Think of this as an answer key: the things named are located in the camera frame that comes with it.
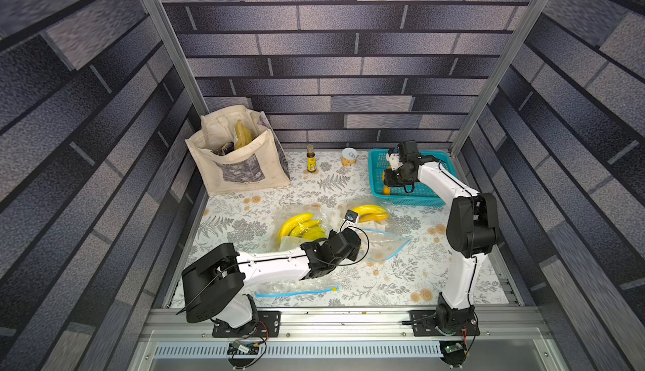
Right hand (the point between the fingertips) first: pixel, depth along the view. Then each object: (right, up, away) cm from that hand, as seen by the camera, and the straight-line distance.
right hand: (386, 179), depth 98 cm
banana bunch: (-32, -17, -9) cm, 38 cm away
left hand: (-14, -18, -17) cm, 29 cm away
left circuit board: (-51, -49, -27) cm, 75 cm away
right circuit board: (+15, -50, -25) cm, 58 cm away
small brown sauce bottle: (-31, +8, +8) cm, 33 cm away
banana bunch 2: (-7, -13, -6) cm, 16 cm away
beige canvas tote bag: (-55, +11, -14) cm, 58 cm away
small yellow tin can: (-14, +10, +13) cm, 21 cm away
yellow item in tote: (-56, +17, -4) cm, 59 cm away
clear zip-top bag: (-24, -34, -18) cm, 45 cm away
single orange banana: (+1, -5, +4) cm, 7 cm away
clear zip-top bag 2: (-5, -23, -9) cm, 25 cm away
